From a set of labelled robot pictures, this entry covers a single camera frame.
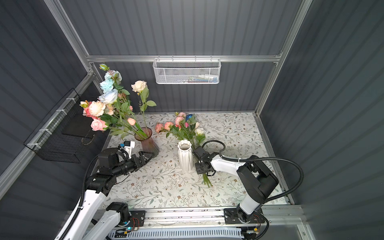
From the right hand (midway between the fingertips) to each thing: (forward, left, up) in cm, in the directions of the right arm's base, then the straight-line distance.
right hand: (202, 168), depth 91 cm
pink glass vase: (+9, +32, +14) cm, 36 cm away
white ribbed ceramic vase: (-2, +9, +20) cm, 22 cm away
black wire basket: (-2, +67, +36) cm, 76 cm away
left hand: (-3, +26, +22) cm, 34 cm away
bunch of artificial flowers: (+29, +12, +4) cm, 32 cm away
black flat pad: (+11, +64, +30) cm, 72 cm away
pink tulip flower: (+13, +37, +30) cm, 49 cm away
